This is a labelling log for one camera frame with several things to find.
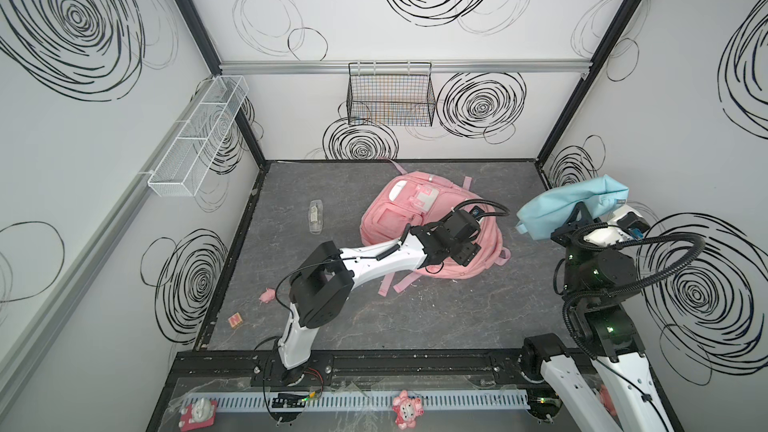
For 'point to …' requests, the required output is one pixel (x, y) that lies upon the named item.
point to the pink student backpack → (396, 201)
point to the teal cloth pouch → (543, 215)
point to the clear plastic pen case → (315, 212)
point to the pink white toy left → (197, 415)
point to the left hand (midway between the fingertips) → (469, 239)
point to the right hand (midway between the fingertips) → (574, 203)
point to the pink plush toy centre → (406, 410)
